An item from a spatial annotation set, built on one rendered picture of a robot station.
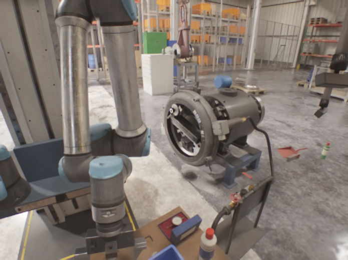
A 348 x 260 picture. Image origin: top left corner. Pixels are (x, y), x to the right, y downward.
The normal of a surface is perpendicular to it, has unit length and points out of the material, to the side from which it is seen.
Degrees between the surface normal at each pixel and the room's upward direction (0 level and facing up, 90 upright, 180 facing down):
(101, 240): 66
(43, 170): 90
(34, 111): 90
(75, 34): 72
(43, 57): 90
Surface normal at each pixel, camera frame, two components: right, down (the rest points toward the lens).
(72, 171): 0.06, 0.07
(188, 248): 0.00, -0.90
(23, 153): 0.46, 0.38
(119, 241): 0.33, 0.00
